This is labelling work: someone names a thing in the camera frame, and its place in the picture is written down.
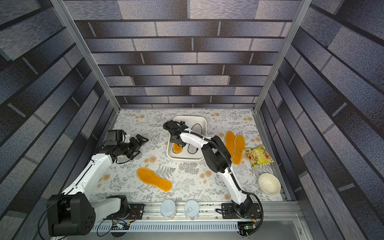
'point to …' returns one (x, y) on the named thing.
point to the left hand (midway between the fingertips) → (145, 143)
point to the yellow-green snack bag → (258, 156)
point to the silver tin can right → (191, 209)
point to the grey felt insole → (197, 128)
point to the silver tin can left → (168, 209)
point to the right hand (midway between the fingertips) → (177, 138)
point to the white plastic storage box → (187, 153)
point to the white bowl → (269, 184)
